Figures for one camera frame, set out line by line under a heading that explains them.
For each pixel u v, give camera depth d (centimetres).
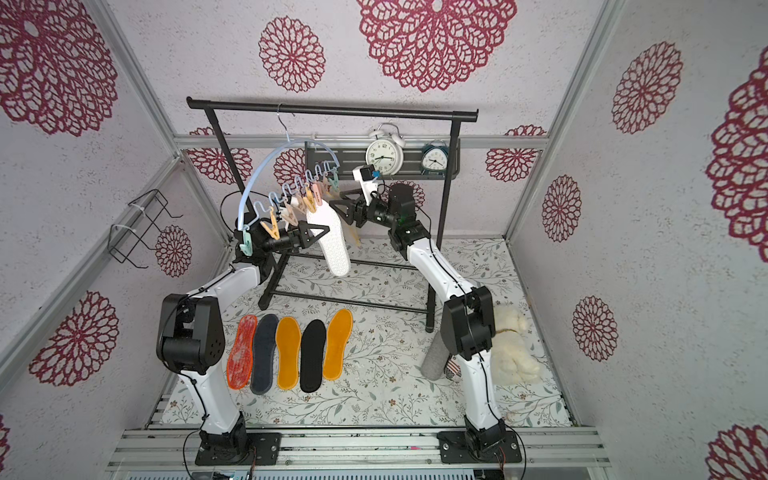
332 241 81
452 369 84
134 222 76
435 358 86
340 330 95
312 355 90
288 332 95
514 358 79
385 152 88
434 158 90
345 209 73
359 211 71
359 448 75
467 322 57
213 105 64
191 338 52
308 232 78
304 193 75
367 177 69
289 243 74
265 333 95
